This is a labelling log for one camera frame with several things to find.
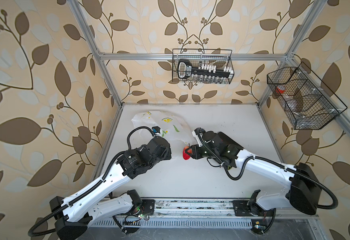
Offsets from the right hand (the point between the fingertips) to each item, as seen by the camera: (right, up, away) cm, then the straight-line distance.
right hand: (188, 151), depth 78 cm
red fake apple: (-1, -3, -1) cm, 3 cm away
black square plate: (+16, +5, -19) cm, 25 cm away
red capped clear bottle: (+56, +35, +10) cm, 67 cm away
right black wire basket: (+59, +24, -5) cm, 64 cm away
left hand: (-9, +4, -8) cm, 12 cm away
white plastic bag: (-10, +13, +15) cm, 22 cm away
